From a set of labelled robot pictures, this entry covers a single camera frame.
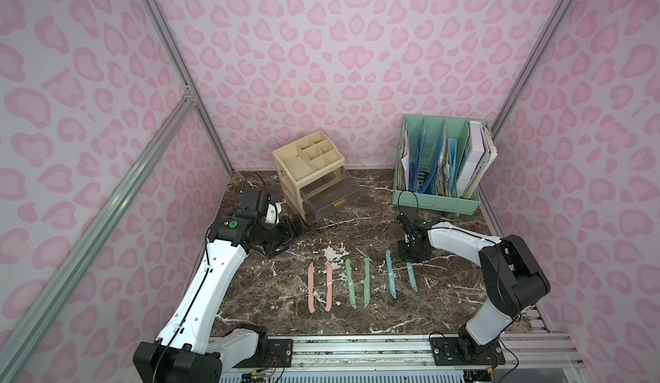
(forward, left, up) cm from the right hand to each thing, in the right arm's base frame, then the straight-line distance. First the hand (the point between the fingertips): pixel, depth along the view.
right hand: (404, 256), depth 92 cm
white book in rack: (+29, -27, +19) cm, 44 cm away
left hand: (-4, +33, +23) cm, 41 cm away
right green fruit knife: (-10, +14, 0) cm, 17 cm away
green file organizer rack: (+27, -13, +20) cm, 36 cm away
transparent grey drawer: (+17, +27, +15) cm, 35 cm away
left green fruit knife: (-11, +19, +1) cm, 22 cm away
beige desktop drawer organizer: (+16, +32, +25) cm, 43 cm away
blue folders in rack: (+28, -8, +8) cm, 31 cm away
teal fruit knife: (-7, +6, 0) cm, 9 cm away
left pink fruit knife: (-11, +33, +1) cm, 35 cm away
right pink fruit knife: (-12, +26, +1) cm, 29 cm away
